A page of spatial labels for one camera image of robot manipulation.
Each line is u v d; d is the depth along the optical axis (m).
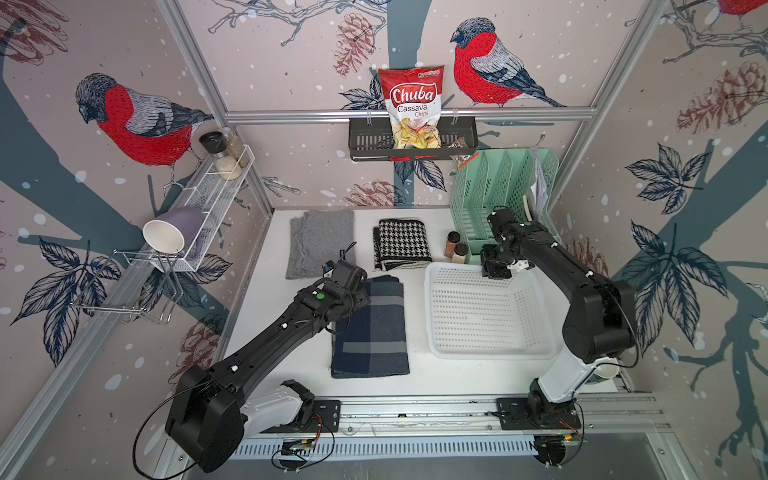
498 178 1.08
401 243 1.04
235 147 0.85
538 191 0.92
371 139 0.95
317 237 1.07
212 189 0.83
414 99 0.81
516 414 0.73
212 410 0.38
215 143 0.78
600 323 0.47
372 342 0.85
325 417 0.73
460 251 0.97
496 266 0.79
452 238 1.00
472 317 0.87
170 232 0.61
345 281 0.62
